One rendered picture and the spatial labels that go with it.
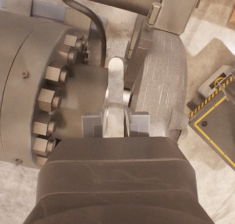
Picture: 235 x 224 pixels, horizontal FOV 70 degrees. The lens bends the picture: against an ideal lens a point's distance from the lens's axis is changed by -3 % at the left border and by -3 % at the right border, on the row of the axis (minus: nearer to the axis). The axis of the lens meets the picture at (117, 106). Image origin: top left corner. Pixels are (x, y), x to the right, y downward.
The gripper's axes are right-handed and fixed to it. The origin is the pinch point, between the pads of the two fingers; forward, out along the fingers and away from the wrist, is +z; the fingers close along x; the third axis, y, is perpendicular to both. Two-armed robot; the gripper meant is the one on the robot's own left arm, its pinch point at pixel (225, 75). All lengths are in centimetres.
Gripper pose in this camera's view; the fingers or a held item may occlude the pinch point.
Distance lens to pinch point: 53.3
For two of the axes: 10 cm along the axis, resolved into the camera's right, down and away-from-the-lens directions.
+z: -1.6, -6.6, 7.4
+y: -6.0, -5.3, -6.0
